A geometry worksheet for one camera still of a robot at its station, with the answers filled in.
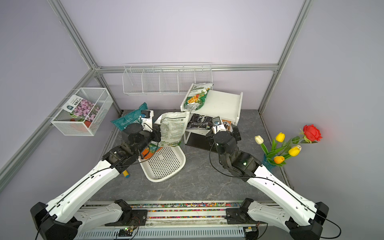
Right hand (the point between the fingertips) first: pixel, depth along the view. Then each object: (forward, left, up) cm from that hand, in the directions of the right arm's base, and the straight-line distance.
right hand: (222, 127), depth 68 cm
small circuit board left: (-37, +47, -34) cm, 69 cm away
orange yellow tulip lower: (-15, -22, -2) cm, 27 cm away
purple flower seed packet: (+12, +70, +2) cm, 71 cm away
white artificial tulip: (-4, -18, -5) cm, 19 cm away
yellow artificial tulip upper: (-3, -27, -4) cm, 28 cm away
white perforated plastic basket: (-1, +32, -33) cm, 46 cm away
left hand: (+3, +30, -1) cm, 30 cm away
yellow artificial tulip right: (-11, -31, -4) cm, 33 cm away
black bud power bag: (+16, +12, -14) cm, 24 cm away
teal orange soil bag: (+15, +56, -13) cm, 60 cm away
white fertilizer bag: (+5, +24, -4) cm, 25 cm away
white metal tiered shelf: (+15, 0, 0) cm, 15 cm away
